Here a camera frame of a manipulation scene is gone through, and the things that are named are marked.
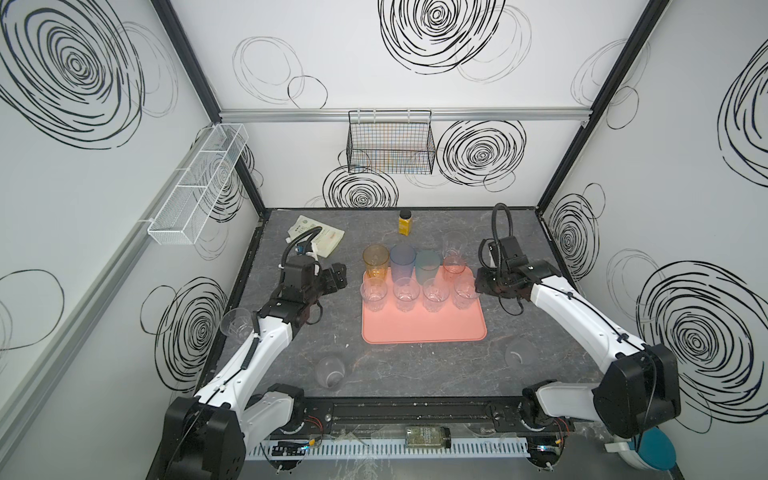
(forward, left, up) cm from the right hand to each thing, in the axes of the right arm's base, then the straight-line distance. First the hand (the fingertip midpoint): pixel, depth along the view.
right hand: (477, 283), depth 84 cm
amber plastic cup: (+7, +29, +2) cm, 30 cm away
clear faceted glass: (+3, +30, -10) cm, 32 cm away
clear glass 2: (+3, +11, -10) cm, 15 cm away
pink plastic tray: (-6, +25, -16) cm, 30 cm away
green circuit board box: (-36, +16, -9) cm, 40 cm away
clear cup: (-21, +41, -11) cm, 48 cm away
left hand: (+2, +40, +4) cm, 40 cm away
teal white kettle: (-37, -33, -6) cm, 50 cm away
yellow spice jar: (+29, +20, -6) cm, 35 cm away
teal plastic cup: (+11, +13, -6) cm, 18 cm away
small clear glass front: (+4, +1, -12) cm, 13 cm away
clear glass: (+3, +20, -9) cm, 22 cm away
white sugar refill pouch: (+25, +49, -11) cm, 56 cm away
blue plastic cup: (+8, +21, 0) cm, 23 cm away
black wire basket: (+66, +26, +4) cm, 71 cm away
